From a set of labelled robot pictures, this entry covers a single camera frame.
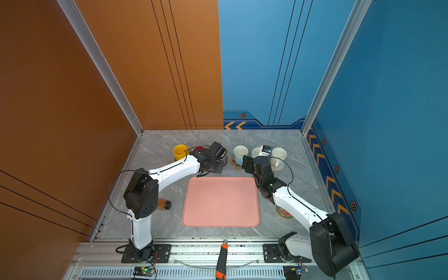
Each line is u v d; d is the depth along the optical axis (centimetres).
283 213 81
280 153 97
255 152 98
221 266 71
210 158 71
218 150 72
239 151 98
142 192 50
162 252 74
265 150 72
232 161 103
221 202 87
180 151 99
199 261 73
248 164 75
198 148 99
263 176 63
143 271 71
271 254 72
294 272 71
